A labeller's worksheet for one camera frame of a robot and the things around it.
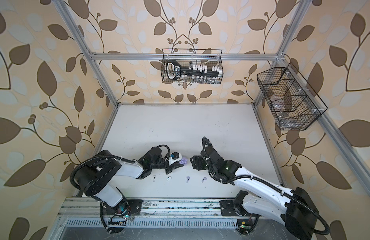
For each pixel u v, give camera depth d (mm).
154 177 843
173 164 760
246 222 721
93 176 462
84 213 739
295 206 397
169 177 843
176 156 728
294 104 731
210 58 909
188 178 843
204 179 835
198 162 693
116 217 721
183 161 841
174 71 841
